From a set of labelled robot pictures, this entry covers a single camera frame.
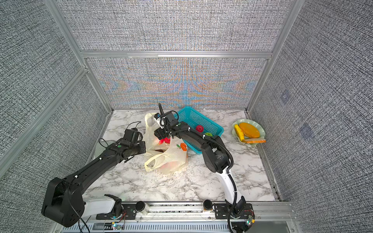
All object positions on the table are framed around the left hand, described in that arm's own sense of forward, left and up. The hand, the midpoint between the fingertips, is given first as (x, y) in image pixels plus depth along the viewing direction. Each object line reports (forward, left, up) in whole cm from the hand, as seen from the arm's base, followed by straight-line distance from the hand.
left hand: (146, 145), depth 86 cm
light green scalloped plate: (+13, -76, -5) cm, 78 cm away
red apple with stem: (+7, -11, -5) cm, 14 cm away
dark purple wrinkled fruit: (-1, -8, -5) cm, 9 cm away
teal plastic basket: (+26, -31, -8) cm, 41 cm away
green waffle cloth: (-13, +12, +22) cm, 29 cm away
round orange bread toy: (+13, -69, -6) cm, 70 cm away
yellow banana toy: (+10, -61, -4) cm, 62 cm away
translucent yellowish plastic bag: (-10, -11, +2) cm, 15 cm away
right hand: (+12, -7, +2) cm, 14 cm away
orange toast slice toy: (0, -64, 0) cm, 64 cm away
